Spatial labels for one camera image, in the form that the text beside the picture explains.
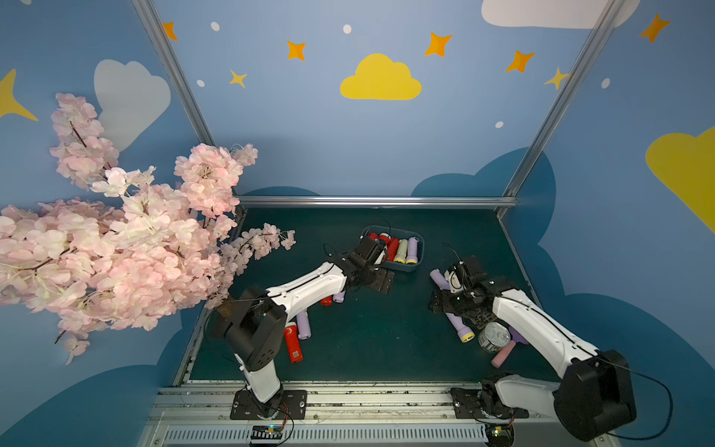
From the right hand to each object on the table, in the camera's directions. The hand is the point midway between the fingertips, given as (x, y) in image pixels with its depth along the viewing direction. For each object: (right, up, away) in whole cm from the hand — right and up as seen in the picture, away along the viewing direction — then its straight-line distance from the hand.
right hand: (445, 304), depth 85 cm
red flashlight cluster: (-21, +21, +22) cm, 38 cm away
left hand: (-20, +9, +3) cm, 22 cm away
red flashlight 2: (-38, -1, +7) cm, 39 cm away
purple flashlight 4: (+1, +6, +11) cm, 13 cm away
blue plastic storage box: (-10, +22, +23) cm, 33 cm away
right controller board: (+11, -32, -12) cm, 36 cm away
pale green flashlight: (-11, +15, +19) cm, 27 cm away
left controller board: (-52, -31, -12) cm, 62 cm away
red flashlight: (-14, +18, +22) cm, 31 cm away
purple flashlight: (-8, +13, +16) cm, 22 cm away
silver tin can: (+12, -8, -7) cm, 16 cm away
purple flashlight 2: (-34, 0, +8) cm, 35 cm away
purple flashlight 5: (+5, -8, -1) cm, 10 cm away
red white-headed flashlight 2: (-47, -12, -1) cm, 49 cm away
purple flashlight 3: (-44, -9, +1) cm, 45 cm away
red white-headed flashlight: (-17, +21, +22) cm, 35 cm away
